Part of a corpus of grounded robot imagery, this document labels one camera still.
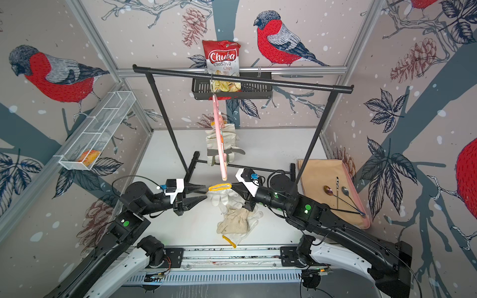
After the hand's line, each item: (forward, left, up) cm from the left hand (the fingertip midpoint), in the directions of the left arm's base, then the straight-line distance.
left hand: (206, 189), depth 60 cm
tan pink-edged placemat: (+20, -58, -32) cm, 70 cm away
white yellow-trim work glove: (+3, -5, -11) cm, 12 cm away
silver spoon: (+13, -64, -31) cm, 72 cm away
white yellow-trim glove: (-9, -9, -30) cm, 33 cm away
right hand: (+2, -8, -1) cm, 9 cm away
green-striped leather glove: (+23, -7, 0) cm, 24 cm away
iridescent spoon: (+14, -55, -30) cm, 64 cm away
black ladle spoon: (+3, -67, -31) cm, 74 cm away
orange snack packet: (+11, +44, +2) cm, 45 cm away
